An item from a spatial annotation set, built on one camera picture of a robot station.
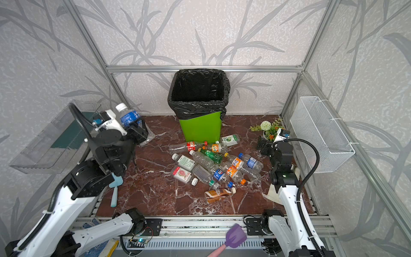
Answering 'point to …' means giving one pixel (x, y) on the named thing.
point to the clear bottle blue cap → (251, 162)
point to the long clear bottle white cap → (203, 159)
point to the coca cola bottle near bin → (189, 146)
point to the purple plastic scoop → (235, 236)
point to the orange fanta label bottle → (234, 173)
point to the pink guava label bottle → (184, 175)
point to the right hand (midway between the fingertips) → (268, 133)
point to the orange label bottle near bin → (214, 148)
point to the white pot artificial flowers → (269, 129)
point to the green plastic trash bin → (205, 128)
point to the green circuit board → (141, 240)
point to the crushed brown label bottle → (213, 195)
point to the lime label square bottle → (230, 140)
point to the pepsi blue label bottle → (220, 175)
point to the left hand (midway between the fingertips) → (145, 116)
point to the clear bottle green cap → (203, 175)
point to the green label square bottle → (183, 161)
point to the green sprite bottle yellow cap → (217, 158)
